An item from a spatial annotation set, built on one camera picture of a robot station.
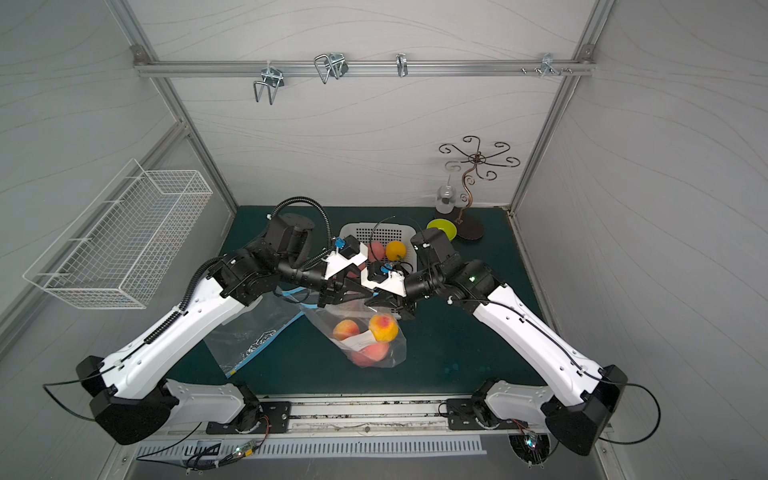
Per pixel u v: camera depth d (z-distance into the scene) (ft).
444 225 3.65
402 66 2.57
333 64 2.51
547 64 2.51
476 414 2.16
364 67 2.58
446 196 3.14
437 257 1.65
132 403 1.29
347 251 1.63
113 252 2.20
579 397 1.25
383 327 2.30
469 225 3.60
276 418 2.42
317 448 2.31
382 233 3.42
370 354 2.37
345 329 2.54
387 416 2.47
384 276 1.68
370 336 2.25
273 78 2.57
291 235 1.61
